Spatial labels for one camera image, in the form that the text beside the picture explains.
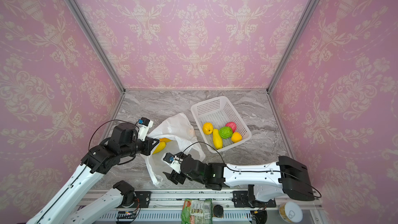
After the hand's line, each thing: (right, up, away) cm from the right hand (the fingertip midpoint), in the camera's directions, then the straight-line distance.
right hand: (169, 164), depth 68 cm
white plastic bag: (+2, +13, +12) cm, 18 cm away
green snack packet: (+12, -22, +1) cm, 25 cm away
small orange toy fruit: (+34, +8, +21) cm, 41 cm away
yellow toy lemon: (+23, +6, +19) cm, 31 cm away
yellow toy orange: (+18, +12, +24) cm, 32 cm away
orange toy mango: (-3, +10, +3) cm, 10 cm away
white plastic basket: (+27, +13, +32) cm, 43 cm away
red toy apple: (+33, +14, +25) cm, 44 cm away
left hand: (-5, +9, +2) cm, 11 cm away
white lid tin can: (+52, -20, -2) cm, 56 cm away
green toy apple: (+28, +10, +21) cm, 36 cm away
